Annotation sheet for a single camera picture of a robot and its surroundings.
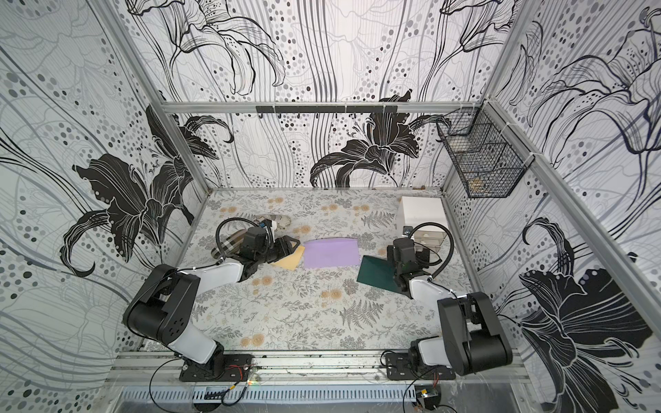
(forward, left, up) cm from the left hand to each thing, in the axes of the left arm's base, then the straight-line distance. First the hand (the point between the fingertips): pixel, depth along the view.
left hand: (297, 247), depth 93 cm
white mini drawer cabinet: (+12, -43, +9) cm, 45 cm away
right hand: (+2, -43, +2) cm, 43 cm away
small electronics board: (-43, -42, -6) cm, 60 cm away
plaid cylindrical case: (+2, +26, -3) cm, 26 cm away
